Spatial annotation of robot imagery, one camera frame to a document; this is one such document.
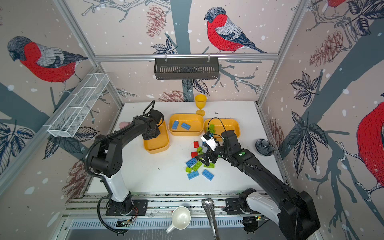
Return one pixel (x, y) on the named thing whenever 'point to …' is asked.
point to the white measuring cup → (181, 218)
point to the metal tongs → (209, 205)
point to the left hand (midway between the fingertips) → (152, 134)
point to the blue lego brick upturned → (175, 125)
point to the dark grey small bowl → (264, 147)
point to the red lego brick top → (196, 144)
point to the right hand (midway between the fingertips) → (200, 152)
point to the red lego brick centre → (194, 154)
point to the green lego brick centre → (211, 128)
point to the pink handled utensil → (123, 124)
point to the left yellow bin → (160, 143)
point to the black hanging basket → (186, 69)
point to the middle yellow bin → (195, 120)
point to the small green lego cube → (188, 169)
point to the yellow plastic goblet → (200, 101)
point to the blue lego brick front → (193, 175)
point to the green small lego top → (199, 150)
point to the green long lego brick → (196, 166)
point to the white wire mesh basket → (68, 121)
